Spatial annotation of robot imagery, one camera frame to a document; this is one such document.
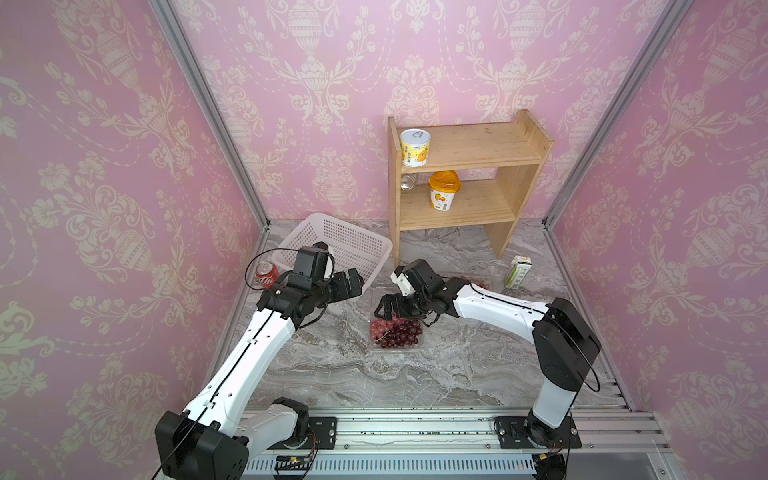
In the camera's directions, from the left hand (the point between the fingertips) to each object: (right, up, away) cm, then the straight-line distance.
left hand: (351, 285), depth 78 cm
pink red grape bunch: (+7, -13, +8) cm, 17 cm away
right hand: (+9, -9, +7) cm, 15 cm away
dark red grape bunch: (+14, -15, +10) cm, 23 cm away
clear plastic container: (+18, -19, +10) cm, 28 cm away
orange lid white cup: (+26, +28, +12) cm, 40 cm away
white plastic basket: (-4, +10, +32) cm, 33 cm away
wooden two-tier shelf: (+36, +36, +31) cm, 60 cm away
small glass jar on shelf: (+16, +31, +18) cm, 39 cm away
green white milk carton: (+50, +2, +15) cm, 52 cm away
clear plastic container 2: (+43, -1, +26) cm, 50 cm away
